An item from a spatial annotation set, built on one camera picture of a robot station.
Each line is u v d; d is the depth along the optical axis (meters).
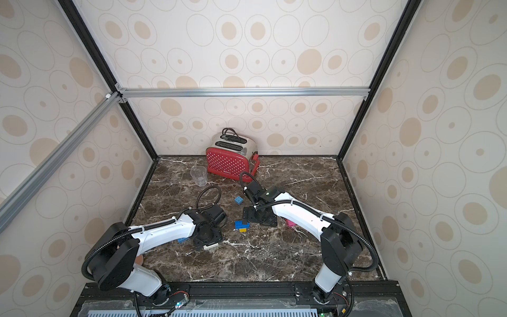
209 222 0.67
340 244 0.44
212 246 0.78
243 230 0.90
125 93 0.90
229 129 1.03
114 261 0.43
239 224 0.94
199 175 1.09
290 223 0.72
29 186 0.55
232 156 0.97
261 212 0.60
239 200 1.00
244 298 0.73
